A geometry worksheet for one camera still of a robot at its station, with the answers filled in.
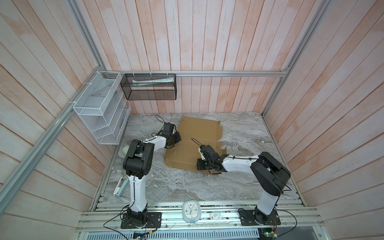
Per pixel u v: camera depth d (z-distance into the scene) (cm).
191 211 75
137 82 89
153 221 73
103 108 67
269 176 48
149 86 104
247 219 73
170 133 84
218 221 73
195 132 111
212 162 73
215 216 74
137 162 55
